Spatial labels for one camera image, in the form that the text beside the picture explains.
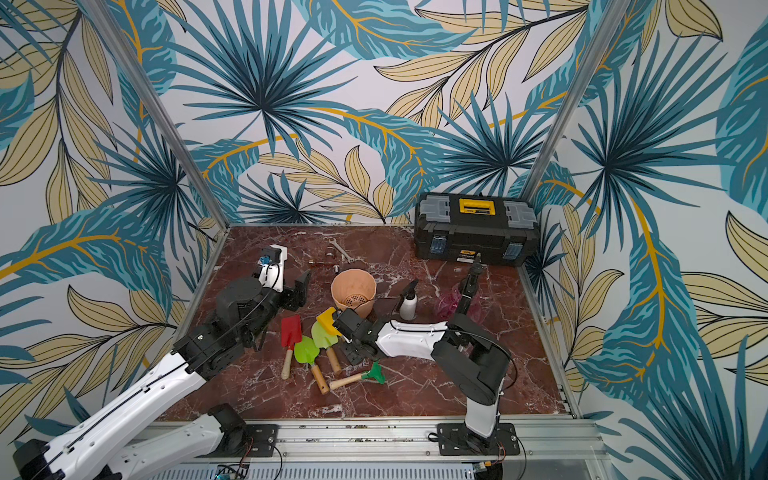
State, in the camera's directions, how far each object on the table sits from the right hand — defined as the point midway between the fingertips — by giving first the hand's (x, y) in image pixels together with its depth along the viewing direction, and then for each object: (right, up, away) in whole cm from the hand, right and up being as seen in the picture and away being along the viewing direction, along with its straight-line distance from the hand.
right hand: (339, 363), depth 86 cm
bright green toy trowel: (-9, +3, 0) cm, 10 cm away
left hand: (-7, +27, -16) cm, 32 cm away
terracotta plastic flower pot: (+3, +20, +12) cm, 23 cm away
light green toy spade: (-4, +5, +4) cm, 8 cm away
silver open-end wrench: (-7, +36, +28) cm, 46 cm away
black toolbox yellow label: (+51, +39, +9) cm, 65 cm away
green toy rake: (+10, -2, -2) cm, 11 cm away
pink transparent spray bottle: (+34, +20, -11) cm, 41 cm away
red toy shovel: (-15, +7, +4) cm, 17 cm away
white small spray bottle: (+20, +15, +2) cm, 25 cm away
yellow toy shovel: (-5, +11, +7) cm, 14 cm away
